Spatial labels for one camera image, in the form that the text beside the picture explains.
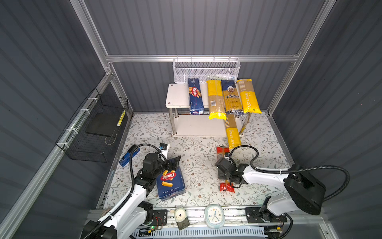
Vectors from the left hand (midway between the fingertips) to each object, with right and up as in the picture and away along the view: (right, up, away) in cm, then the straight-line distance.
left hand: (172, 154), depth 83 cm
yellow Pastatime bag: (+38, +12, +15) cm, 42 cm away
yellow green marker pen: (-28, +18, -6) cm, 33 cm away
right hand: (+30, -12, +6) cm, 33 cm away
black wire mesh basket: (-39, +12, -11) cm, 42 cm away
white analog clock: (+22, -28, -11) cm, 38 cm away
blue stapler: (-30, -5, +8) cm, 32 cm away
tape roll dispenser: (+6, -26, -15) cm, 31 cm away
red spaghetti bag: (+29, -17, -2) cm, 33 cm away
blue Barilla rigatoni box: (-1, -15, -4) cm, 16 cm away
